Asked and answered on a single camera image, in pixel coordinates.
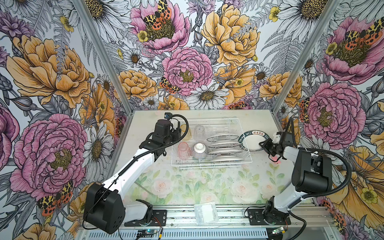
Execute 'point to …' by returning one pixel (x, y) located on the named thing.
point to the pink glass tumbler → (184, 150)
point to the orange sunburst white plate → (222, 137)
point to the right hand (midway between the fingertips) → (260, 146)
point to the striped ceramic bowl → (199, 151)
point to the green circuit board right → (280, 230)
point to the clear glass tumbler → (199, 133)
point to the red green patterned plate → (224, 145)
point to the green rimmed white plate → (250, 140)
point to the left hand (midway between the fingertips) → (175, 134)
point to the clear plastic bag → (206, 213)
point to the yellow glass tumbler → (183, 129)
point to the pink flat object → (275, 158)
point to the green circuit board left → (146, 233)
